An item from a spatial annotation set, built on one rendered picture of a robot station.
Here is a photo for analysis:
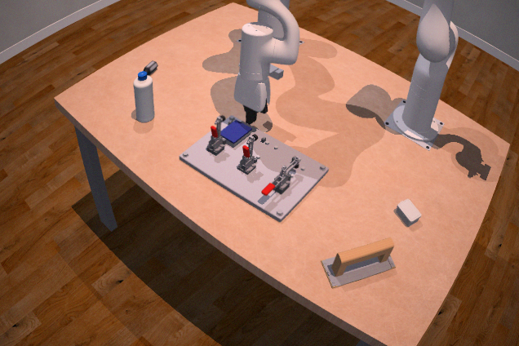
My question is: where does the grey bottle with blue cap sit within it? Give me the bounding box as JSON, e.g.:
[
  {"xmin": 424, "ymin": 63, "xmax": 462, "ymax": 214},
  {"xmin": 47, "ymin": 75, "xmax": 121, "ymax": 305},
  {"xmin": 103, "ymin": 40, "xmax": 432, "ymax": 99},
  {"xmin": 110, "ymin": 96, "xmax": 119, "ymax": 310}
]
[{"xmin": 133, "ymin": 71, "xmax": 155, "ymax": 122}]

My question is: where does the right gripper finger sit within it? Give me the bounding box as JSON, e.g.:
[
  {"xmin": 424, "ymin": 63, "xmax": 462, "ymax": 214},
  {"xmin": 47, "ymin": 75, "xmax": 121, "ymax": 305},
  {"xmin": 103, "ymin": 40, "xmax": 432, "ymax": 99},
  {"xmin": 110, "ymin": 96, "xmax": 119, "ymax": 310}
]
[
  {"xmin": 248, "ymin": 99, "xmax": 268, "ymax": 125},
  {"xmin": 243, "ymin": 105, "xmax": 251, "ymax": 123}
]

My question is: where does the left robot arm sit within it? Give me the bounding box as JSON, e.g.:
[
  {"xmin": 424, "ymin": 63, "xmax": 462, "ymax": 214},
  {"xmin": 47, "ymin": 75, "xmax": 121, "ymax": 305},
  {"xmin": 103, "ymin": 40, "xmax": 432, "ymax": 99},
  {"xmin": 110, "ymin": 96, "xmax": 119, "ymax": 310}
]
[{"xmin": 393, "ymin": 0, "xmax": 459, "ymax": 142}]

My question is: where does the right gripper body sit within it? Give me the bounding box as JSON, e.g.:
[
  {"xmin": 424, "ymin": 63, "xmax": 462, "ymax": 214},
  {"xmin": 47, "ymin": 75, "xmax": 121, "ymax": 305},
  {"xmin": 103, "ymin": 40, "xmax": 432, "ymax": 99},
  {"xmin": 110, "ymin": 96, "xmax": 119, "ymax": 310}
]
[{"xmin": 234, "ymin": 73, "xmax": 270, "ymax": 112}]

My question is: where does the black screwdriver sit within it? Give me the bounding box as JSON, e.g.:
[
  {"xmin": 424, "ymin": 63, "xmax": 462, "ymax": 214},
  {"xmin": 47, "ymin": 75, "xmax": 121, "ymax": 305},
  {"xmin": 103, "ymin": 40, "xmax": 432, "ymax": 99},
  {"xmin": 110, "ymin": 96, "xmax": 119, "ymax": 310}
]
[{"xmin": 143, "ymin": 61, "xmax": 158, "ymax": 75}]

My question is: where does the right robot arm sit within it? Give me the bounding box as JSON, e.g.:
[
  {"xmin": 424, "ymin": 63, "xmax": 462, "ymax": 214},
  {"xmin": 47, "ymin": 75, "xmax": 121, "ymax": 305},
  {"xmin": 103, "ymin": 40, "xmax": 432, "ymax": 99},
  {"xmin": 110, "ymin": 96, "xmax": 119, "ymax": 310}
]
[{"xmin": 238, "ymin": 0, "xmax": 299, "ymax": 81}]

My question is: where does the grey toggle clamp with red handle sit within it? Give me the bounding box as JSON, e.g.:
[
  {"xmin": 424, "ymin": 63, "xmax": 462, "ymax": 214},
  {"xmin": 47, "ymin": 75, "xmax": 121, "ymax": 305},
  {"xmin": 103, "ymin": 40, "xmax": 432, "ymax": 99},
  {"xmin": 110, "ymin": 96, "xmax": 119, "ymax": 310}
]
[
  {"xmin": 237, "ymin": 134, "xmax": 258, "ymax": 175},
  {"xmin": 206, "ymin": 115, "xmax": 225, "ymax": 156}
]

